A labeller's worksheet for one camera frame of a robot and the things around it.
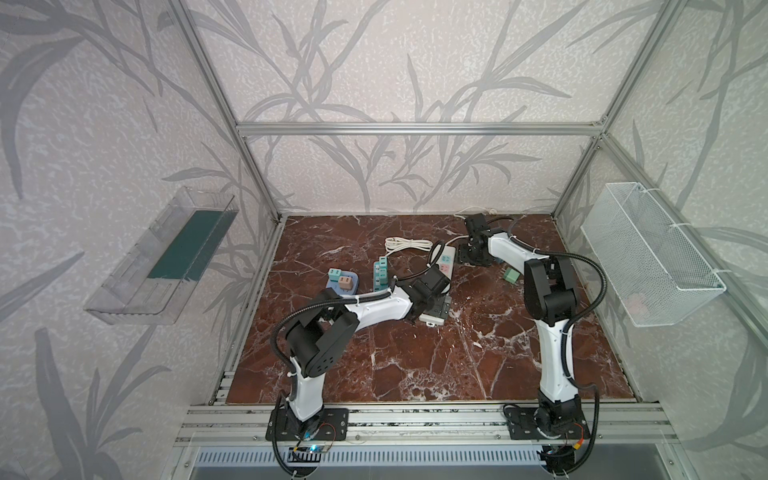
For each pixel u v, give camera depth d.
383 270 0.96
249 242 1.07
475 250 0.87
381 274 0.94
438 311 0.82
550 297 0.59
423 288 0.71
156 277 0.64
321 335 0.48
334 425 0.72
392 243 1.08
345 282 0.93
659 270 0.61
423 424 0.75
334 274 0.96
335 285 0.96
